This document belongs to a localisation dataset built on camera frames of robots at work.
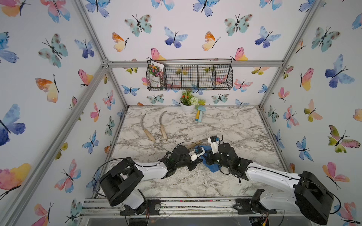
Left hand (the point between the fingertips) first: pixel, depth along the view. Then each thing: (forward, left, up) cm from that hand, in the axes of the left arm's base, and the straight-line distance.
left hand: (203, 157), depth 82 cm
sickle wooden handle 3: (+13, +5, -8) cm, 16 cm away
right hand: (+2, 0, +4) cm, 4 cm away
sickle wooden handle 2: (+29, +27, -9) cm, 40 cm away
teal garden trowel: (+46, -3, -7) cm, 47 cm away
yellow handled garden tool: (+39, 0, -8) cm, 40 cm away
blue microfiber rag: (-7, -4, +1) cm, 8 cm away
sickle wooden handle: (+25, +39, -8) cm, 47 cm away
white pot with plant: (+44, +7, +1) cm, 45 cm away
